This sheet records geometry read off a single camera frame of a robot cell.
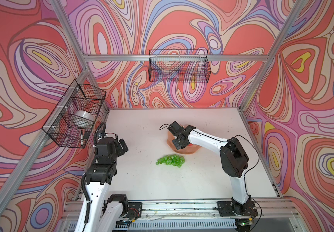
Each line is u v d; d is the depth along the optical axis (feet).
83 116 2.40
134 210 2.37
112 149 1.80
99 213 1.35
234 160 1.69
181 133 2.23
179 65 3.16
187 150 3.06
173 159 2.85
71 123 2.36
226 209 2.40
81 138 2.36
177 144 2.74
